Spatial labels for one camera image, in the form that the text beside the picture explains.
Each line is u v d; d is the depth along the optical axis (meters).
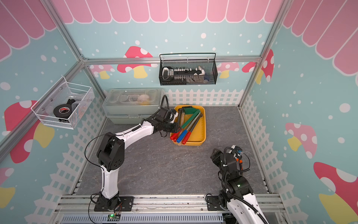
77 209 0.74
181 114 1.08
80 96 0.80
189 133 0.96
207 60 0.89
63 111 0.71
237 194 0.51
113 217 0.73
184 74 0.88
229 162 0.55
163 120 0.74
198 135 1.00
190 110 1.08
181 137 0.89
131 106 1.04
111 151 0.52
